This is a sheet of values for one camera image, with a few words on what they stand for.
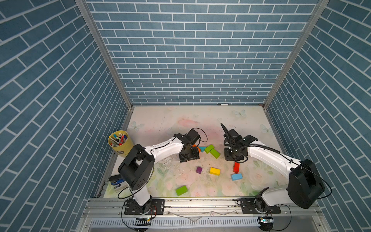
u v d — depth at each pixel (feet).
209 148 3.08
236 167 2.83
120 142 2.90
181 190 2.58
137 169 1.49
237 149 1.99
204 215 2.37
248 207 2.40
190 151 2.54
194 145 2.46
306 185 1.38
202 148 3.05
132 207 2.42
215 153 3.02
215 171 2.79
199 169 2.78
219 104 4.07
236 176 2.72
